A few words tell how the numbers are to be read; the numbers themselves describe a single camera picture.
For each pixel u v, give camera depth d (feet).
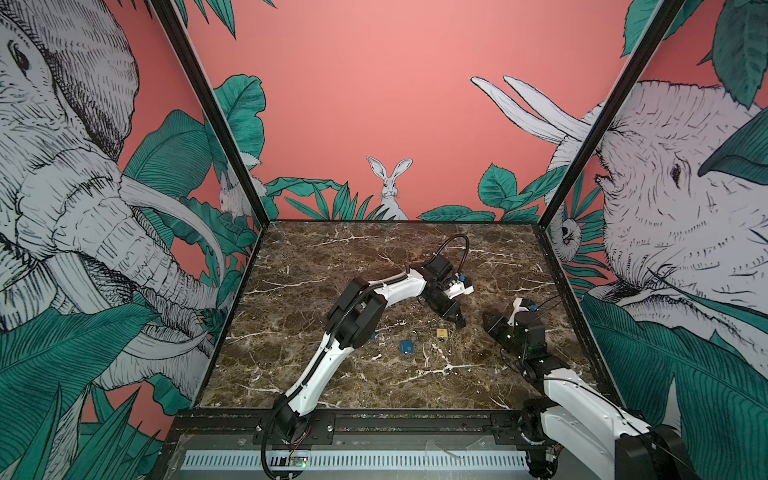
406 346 2.89
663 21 2.31
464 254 3.69
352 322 1.95
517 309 2.60
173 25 2.31
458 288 2.90
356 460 2.30
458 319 2.98
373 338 2.96
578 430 1.82
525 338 2.13
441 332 2.98
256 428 2.39
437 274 2.68
